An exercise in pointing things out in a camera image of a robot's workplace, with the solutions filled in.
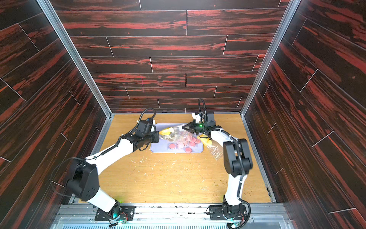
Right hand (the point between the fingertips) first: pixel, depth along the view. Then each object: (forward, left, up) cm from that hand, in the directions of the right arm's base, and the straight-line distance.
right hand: (184, 126), depth 93 cm
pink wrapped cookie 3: (-7, +3, -13) cm, 15 cm away
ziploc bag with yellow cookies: (-6, +4, -1) cm, 7 cm away
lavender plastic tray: (-8, +13, -14) cm, 20 cm away
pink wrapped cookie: (-8, +9, -13) cm, 17 cm away
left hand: (-7, +16, -1) cm, 17 cm away
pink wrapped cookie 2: (-10, -3, -14) cm, 17 cm away
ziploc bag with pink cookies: (-10, -21, -10) cm, 26 cm away
